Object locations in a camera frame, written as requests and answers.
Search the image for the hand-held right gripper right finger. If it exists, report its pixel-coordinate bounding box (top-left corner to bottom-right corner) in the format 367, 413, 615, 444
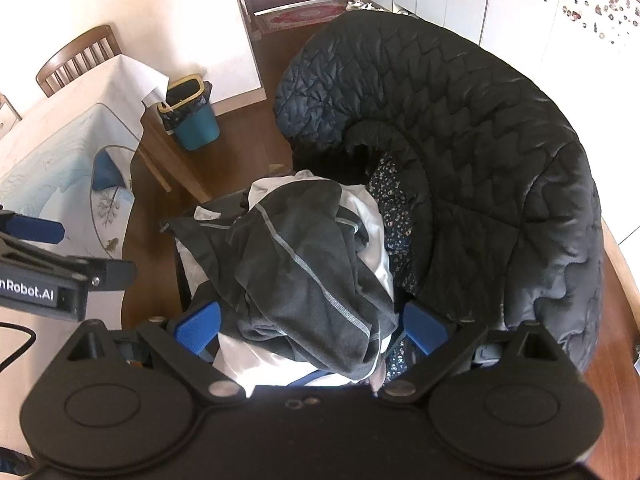
376, 300, 572, 403

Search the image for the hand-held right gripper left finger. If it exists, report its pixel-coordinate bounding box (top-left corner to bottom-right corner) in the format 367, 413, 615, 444
66, 301, 252, 402

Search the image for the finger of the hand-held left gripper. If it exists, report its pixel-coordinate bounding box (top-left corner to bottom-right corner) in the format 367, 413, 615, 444
0, 210, 66, 247
0, 234, 137, 291

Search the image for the dark grey shirt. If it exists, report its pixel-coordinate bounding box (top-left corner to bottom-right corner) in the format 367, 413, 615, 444
160, 177, 401, 381

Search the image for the white printed tablecloth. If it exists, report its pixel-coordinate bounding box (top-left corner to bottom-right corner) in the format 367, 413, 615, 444
0, 54, 171, 461

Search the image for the white garment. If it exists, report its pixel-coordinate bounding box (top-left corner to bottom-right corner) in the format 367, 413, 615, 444
175, 170, 396, 391

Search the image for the dark floral garment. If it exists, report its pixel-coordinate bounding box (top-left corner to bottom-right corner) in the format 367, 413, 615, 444
367, 155, 426, 386

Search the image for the wooden table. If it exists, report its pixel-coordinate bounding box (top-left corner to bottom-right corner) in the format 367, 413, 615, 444
131, 105, 213, 206

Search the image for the teal trash bin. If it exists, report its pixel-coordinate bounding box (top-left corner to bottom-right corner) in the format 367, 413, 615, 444
157, 74, 221, 152

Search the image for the wooden slat-back chair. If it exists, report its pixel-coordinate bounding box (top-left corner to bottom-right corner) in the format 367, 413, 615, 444
36, 25, 123, 98

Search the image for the black quilted jacket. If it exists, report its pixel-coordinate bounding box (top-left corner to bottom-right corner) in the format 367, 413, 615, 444
274, 10, 606, 376

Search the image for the white refrigerator with magnets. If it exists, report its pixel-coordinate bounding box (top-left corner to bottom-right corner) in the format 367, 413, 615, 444
480, 0, 640, 241

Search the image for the red patterned rug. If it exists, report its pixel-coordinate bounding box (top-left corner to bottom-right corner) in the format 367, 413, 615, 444
257, 2, 348, 36

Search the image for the black cable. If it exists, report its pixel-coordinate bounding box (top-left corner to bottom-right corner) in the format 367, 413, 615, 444
0, 322, 37, 373

